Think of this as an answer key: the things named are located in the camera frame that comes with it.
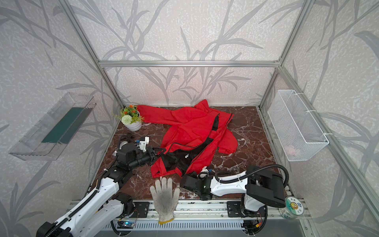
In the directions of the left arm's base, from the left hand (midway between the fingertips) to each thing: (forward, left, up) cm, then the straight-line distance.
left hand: (167, 146), depth 75 cm
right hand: (-8, -9, -17) cm, 20 cm away
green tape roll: (-26, -60, -9) cm, 66 cm away
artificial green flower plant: (+26, +30, -6) cm, 40 cm away
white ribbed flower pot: (+23, +29, -15) cm, 40 cm away
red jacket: (+15, -12, -16) cm, 26 cm away
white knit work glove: (-22, +1, -20) cm, 29 cm away
